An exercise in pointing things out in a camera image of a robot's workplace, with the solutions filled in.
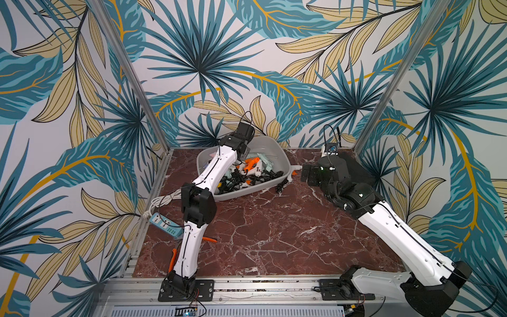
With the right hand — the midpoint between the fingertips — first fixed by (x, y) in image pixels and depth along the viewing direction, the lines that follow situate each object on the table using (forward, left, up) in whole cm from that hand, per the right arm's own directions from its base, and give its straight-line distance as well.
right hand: (316, 166), depth 71 cm
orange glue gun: (+22, +24, -23) cm, 40 cm away
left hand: (+21, +31, -12) cm, 39 cm away
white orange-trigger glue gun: (+19, +20, -24) cm, 36 cm away
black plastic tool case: (+18, -34, -28) cm, 47 cm away
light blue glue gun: (+24, +15, -26) cm, 38 cm away
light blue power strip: (-8, +62, -29) cm, 69 cm away
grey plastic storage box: (+10, +29, -23) cm, 38 cm away
